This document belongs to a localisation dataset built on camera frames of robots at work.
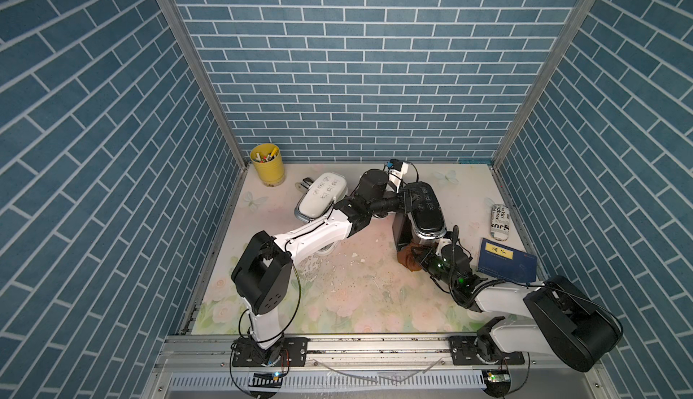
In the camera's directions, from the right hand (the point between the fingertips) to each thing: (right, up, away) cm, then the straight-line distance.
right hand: (411, 250), depth 88 cm
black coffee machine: (+1, +12, -12) cm, 17 cm away
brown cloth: (-2, -2, -2) cm, 3 cm away
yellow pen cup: (-53, +32, +14) cm, 63 cm away
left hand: (+3, +17, -12) cm, 21 cm away
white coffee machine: (-30, +18, -7) cm, 36 cm away
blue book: (+32, -5, +4) cm, 33 cm away
